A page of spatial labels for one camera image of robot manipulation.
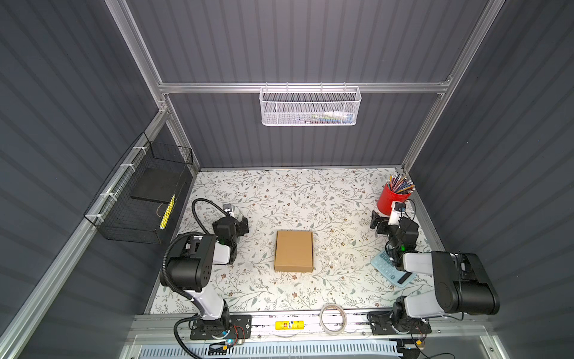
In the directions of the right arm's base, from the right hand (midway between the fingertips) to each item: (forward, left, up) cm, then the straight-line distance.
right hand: (388, 214), depth 91 cm
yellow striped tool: (-12, +79, +20) cm, 82 cm away
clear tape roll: (-39, +29, -7) cm, 49 cm away
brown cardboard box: (-14, +39, -5) cm, 42 cm away
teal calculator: (-18, +5, -7) cm, 20 cm away
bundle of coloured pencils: (+13, -7, +3) cm, 15 cm away
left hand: (+1, +67, -4) cm, 67 cm away
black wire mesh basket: (-8, +90, +21) cm, 93 cm away
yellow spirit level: (-38, +38, -7) cm, 54 cm away
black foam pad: (-1, +85, +22) cm, 88 cm away
